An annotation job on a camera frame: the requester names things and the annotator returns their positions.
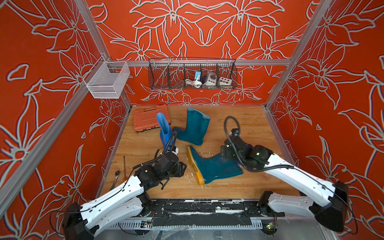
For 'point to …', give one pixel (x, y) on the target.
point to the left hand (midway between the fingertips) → (184, 165)
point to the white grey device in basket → (211, 79)
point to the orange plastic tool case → (145, 117)
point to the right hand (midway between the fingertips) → (225, 150)
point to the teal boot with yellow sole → (197, 123)
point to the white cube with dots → (225, 81)
